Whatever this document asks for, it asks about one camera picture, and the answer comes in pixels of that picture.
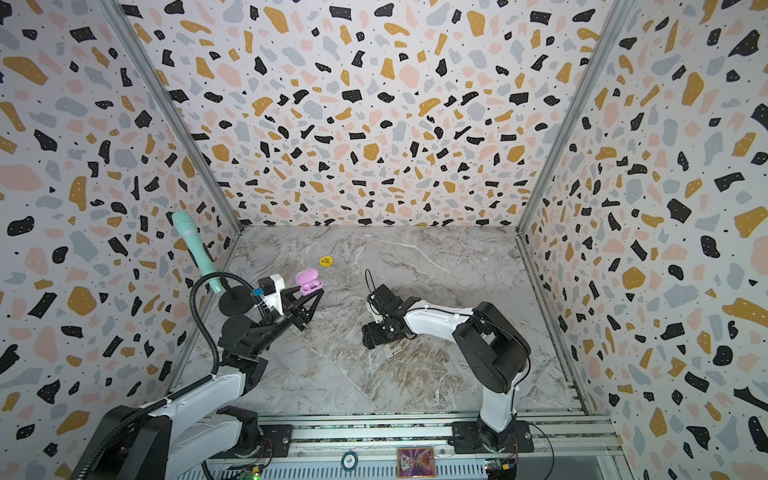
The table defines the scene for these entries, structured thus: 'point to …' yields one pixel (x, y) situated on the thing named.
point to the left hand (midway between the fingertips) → (320, 286)
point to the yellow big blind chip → (326, 261)
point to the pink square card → (416, 463)
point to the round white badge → (349, 461)
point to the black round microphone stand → (236, 300)
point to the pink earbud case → (308, 280)
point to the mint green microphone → (186, 225)
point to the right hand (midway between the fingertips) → (371, 335)
